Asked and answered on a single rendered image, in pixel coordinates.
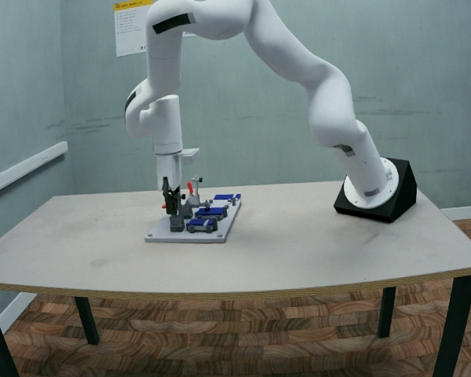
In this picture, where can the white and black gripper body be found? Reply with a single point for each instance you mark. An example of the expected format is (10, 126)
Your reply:
(168, 166)

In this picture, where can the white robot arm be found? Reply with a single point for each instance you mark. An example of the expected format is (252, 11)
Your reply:
(330, 109)

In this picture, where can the blue plate with white stripe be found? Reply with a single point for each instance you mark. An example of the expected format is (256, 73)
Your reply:
(224, 197)

